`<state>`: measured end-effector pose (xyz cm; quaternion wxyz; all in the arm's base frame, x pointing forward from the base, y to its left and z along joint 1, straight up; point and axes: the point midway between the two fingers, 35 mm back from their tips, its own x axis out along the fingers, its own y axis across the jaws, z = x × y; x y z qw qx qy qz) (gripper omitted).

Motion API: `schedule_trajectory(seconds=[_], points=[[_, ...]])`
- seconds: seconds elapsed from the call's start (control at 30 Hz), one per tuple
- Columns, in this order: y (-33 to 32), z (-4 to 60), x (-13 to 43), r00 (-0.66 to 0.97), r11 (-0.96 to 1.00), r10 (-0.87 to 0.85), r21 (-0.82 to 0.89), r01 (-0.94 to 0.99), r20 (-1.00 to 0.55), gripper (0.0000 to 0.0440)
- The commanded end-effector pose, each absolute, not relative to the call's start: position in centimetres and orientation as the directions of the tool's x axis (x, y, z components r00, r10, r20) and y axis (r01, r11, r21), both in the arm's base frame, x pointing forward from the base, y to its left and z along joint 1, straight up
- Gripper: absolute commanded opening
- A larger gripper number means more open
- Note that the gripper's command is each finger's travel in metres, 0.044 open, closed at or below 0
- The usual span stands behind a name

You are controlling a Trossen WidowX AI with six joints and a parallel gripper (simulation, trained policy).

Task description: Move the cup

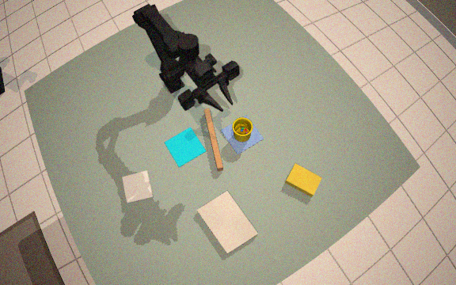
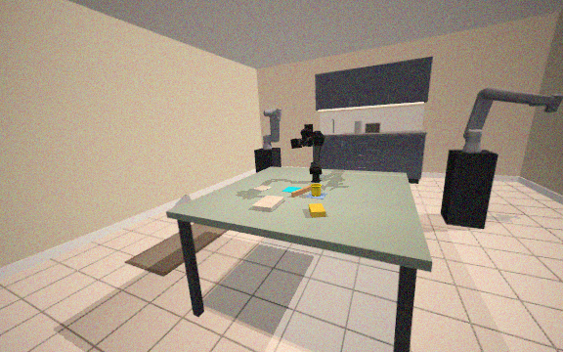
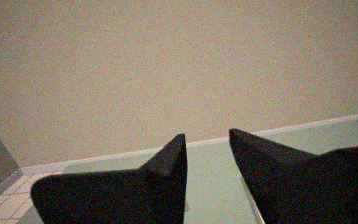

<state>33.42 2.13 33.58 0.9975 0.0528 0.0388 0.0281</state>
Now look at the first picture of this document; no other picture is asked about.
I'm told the yellow rectangular block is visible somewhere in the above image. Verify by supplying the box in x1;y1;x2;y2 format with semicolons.
285;164;322;197

